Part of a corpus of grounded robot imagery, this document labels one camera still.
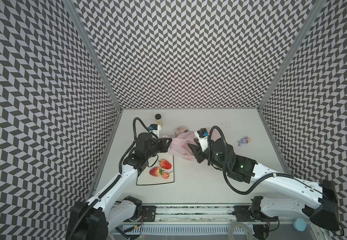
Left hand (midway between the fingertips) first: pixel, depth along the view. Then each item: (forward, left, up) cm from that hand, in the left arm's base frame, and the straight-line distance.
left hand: (172, 140), depth 78 cm
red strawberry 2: (-11, +10, -14) cm, 20 cm away
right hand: (-7, -9, +5) cm, 13 cm away
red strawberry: (-7, +5, -14) cm, 16 cm away
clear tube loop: (-39, -26, -16) cm, 50 cm away
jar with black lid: (+25, +11, -10) cm, 29 cm away
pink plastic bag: (-2, -3, -2) cm, 4 cm away
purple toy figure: (+9, -46, -16) cm, 49 cm away
